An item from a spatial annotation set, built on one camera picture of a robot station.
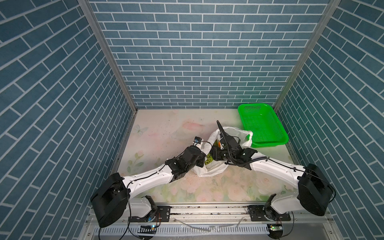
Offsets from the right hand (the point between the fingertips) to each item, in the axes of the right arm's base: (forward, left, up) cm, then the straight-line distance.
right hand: (211, 151), depth 84 cm
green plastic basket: (+30, -42, -13) cm, 53 cm away
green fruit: (-6, +1, +1) cm, 6 cm away
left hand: (-2, +3, +1) cm, 4 cm away
